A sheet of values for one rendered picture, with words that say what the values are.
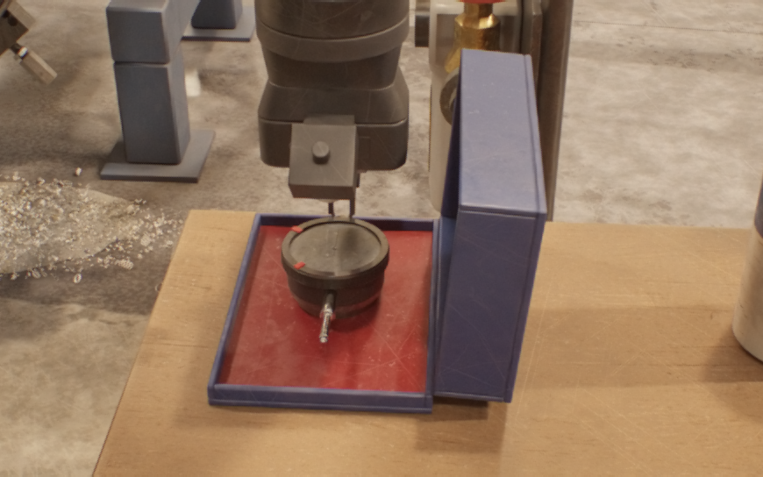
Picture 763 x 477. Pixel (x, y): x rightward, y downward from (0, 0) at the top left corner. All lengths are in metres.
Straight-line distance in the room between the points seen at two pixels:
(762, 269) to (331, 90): 0.23
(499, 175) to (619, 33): 1.65
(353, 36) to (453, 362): 0.16
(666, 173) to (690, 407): 1.16
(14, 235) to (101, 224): 0.11
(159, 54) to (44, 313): 0.40
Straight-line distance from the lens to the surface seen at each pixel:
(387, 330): 0.63
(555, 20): 0.94
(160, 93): 1.67
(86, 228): 1.61
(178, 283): 0.68
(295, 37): 0.55
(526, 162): 0.55
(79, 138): 1.84
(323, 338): 0.59
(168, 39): 1.64
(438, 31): 1.05
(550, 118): 0.97
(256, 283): 0.66
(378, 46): 0.56
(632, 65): 2.06
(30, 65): 1.46
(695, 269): 0.70
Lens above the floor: 0.86
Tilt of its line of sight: 34 degrees down
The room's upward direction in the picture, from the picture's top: straight up
